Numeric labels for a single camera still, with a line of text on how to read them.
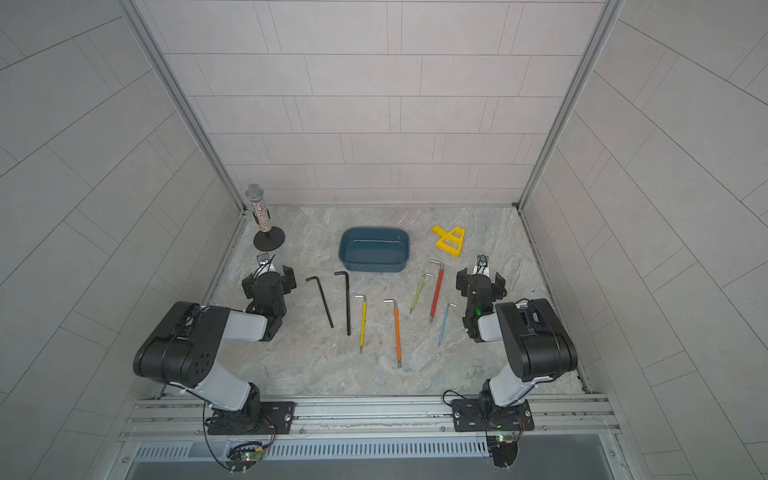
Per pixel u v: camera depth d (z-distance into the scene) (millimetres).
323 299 911
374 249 1032
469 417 711
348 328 849
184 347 450
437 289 937
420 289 936
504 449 667
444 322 874
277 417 707
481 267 775
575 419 722
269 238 1057
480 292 697
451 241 1051
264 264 764
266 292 689
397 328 873
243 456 654
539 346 453
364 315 885
